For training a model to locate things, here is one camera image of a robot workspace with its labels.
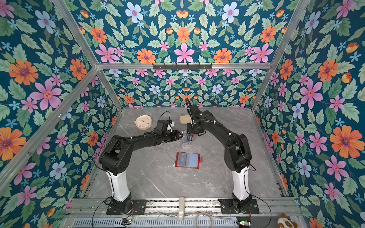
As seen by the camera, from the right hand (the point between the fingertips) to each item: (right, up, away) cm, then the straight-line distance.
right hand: (191, 130), depth 91 cm
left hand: (-6, -2, +3) cm, 7 cm away
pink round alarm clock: (-37, +5, +16) cm, 41 cm away
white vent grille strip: (-19, -45, -21) cm, 53 cm away
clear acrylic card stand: (0, -8, +3) cm, 8 cm away
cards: (-1, -5, +4) cm, 6 cm away
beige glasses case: (-5, +7, +17) cm, 19 cm away
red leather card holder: (-3, -19, -1) cm, 19 cm away
